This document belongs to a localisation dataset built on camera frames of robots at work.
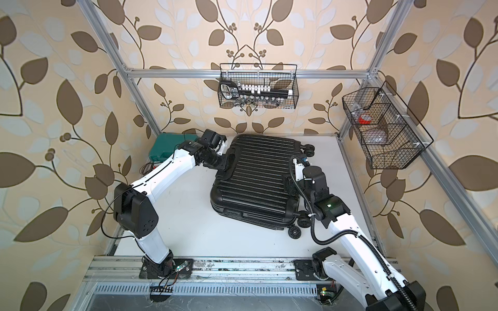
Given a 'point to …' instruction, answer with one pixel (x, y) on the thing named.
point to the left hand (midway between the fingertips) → (224, 161)
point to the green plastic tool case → (166, 144)
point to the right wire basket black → (390, 135)
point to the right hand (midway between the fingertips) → (290, 174)
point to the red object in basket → (365, 119)
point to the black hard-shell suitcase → (252, 192)
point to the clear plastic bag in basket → (375, 136)
